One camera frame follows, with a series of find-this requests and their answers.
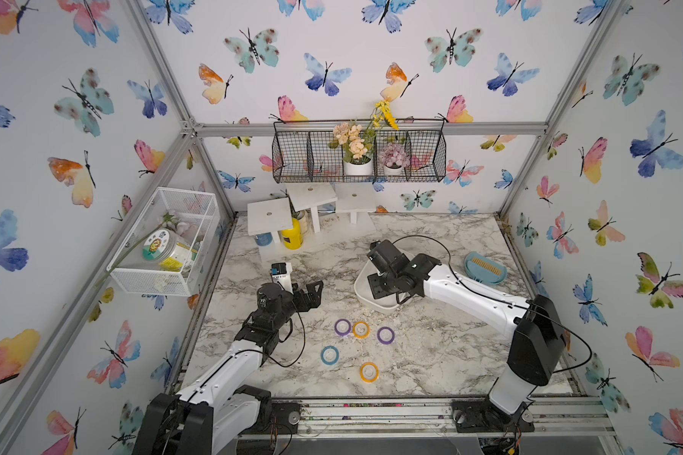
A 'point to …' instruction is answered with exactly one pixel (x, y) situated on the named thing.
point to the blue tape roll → (336, 358)
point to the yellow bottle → (292, 238)
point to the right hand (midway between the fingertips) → (379, 281)
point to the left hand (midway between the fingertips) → (313, 281)
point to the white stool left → (268, 216)
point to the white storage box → (387, 303)
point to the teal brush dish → (485, 269)
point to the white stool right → (356, 197)
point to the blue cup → (264, 239)
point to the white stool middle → (306, 195)
